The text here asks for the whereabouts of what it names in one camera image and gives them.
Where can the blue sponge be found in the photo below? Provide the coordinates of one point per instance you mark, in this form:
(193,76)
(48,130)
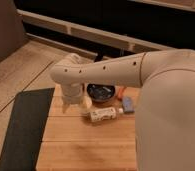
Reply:
(127,104)

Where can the dark floor mat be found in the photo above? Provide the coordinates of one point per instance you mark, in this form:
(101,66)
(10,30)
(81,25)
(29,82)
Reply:
(25,130)

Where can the dark blue bowl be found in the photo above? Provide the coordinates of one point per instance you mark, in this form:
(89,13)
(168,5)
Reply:
(100,93)

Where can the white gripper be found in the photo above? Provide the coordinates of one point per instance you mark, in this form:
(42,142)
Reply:
(72,93)

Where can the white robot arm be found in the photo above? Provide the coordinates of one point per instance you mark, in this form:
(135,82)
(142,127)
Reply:
(165,113)

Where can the brown cabinet corner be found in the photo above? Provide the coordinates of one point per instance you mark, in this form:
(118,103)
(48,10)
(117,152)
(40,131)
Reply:
(12,32)

